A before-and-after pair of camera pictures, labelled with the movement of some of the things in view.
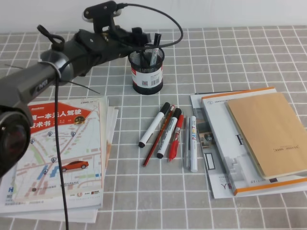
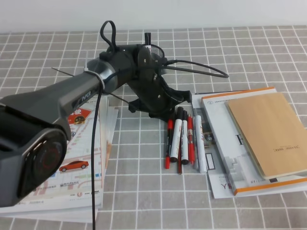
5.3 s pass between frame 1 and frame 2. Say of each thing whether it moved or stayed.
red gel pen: moved
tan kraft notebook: stayed
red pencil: moved
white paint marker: moved
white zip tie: moved
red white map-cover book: stayed
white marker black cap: moved
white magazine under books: stayed
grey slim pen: moved
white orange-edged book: stayed
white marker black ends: moved
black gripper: moved
